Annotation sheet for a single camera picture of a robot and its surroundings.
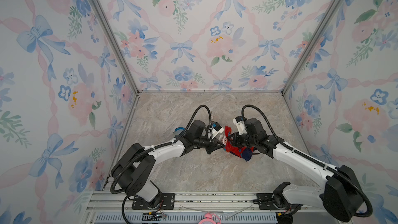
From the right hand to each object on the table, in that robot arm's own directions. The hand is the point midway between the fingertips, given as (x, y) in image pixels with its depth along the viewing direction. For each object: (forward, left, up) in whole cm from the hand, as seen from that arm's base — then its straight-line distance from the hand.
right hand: (228, 137), depth 82 cm
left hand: (-5, +3, 0) cm, 5 cm away
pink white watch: (-2, +3, +2) cm, 5 cm away
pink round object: (-34, +11, -12) cm, 37 cm away
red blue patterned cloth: (-5, -9, -9) cm, 13 cm away
